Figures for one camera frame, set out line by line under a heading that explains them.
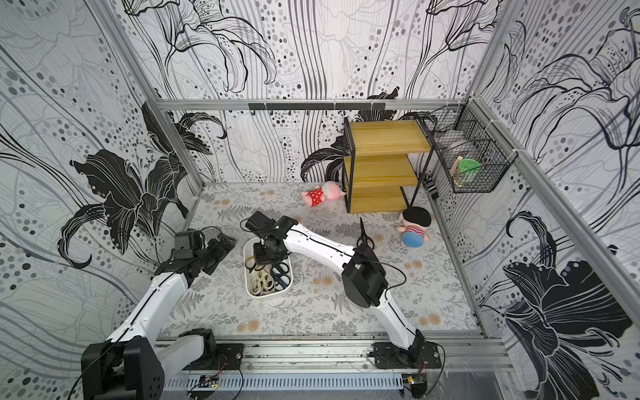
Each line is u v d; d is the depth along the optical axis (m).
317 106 0.91
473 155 0.80
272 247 0.60
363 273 0.54
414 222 0.96
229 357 0.74
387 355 0.72
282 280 0.88
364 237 1.00
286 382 0.76
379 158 1.00
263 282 0.85
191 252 0.64
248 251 0.92
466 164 0.79
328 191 1.08
